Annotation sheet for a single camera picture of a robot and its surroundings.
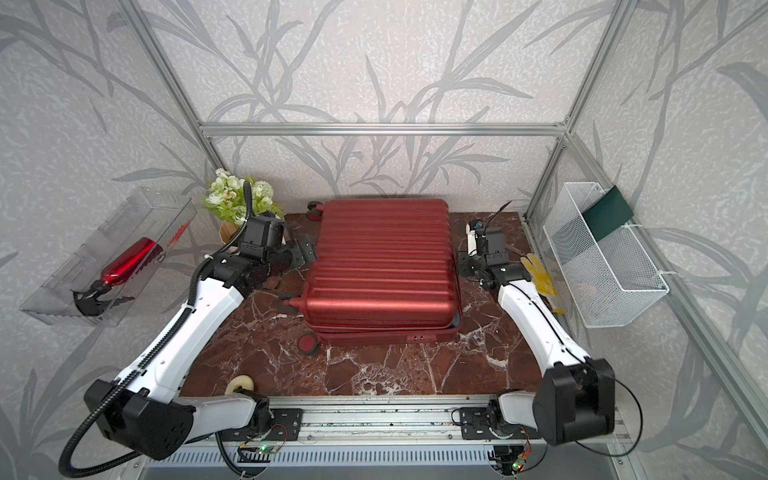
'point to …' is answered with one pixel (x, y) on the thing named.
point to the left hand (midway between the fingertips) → (302, 250)
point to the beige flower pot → (227, 231)
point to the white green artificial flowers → (225, 198)
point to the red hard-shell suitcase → (380, 272)
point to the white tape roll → (243, 381)
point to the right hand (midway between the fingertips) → (465, 254)
